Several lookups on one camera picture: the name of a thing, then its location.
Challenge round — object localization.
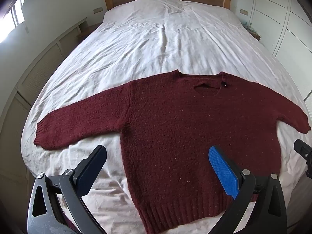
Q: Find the window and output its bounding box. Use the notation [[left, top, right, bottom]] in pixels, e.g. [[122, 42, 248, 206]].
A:
[[4, 0, 30, 43]]

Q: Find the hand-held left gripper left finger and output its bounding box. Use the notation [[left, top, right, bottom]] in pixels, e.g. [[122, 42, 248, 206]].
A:
[[27, 145, 108, 234]]

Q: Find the dark red knit sweater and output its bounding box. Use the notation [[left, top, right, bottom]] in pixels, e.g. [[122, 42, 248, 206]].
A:
[[34, 70, 308, 234]]

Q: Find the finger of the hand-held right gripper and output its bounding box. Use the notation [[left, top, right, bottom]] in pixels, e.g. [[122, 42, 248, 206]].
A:
[[293, 139, 312, 176]]

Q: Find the bed with white sheet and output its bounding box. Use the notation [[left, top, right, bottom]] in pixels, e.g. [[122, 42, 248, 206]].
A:
[[21, 0, 312, 234]]

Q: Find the white built-in wardrobe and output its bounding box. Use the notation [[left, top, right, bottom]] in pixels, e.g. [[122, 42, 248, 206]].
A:
[[249, 0, 312, 101]]

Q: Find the small clutter on nightstand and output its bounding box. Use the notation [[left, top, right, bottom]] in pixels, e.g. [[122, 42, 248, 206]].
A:
[[244, 21, 257, 33]]

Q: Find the wooden nightstand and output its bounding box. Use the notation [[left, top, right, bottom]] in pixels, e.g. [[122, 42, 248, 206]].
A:
[[77, 23, 103, 45], [243, 28, 261, 42]]

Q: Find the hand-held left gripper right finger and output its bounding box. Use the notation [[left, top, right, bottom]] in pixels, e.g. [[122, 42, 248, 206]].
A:
[[209, 146, 288, 234]]

